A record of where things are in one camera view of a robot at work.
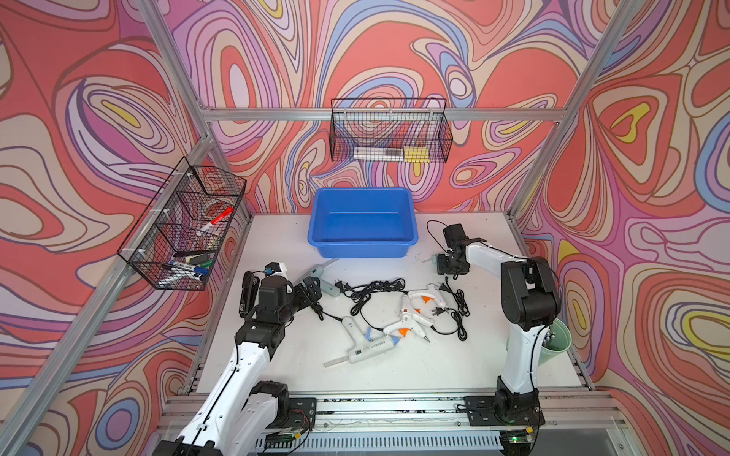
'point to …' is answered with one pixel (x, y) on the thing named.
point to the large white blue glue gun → (363, 349)
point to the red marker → (220, 218)
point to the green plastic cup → (558, 345)
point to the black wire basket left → (175, 243)
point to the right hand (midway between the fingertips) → (449, 274)
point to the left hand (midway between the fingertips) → (310, 285)
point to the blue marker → (190, 267)
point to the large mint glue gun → (330, 289)
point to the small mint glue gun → (316, 272)
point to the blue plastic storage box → (363, 222)
